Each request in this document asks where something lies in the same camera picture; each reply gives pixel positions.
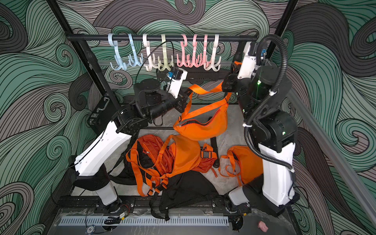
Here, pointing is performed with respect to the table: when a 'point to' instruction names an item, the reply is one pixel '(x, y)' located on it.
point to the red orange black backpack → (149, 163)
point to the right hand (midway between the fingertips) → (232, 64)
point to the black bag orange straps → (185, 188)
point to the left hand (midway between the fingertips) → (191, 86)
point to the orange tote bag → (187, 156)
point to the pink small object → (263, 226)
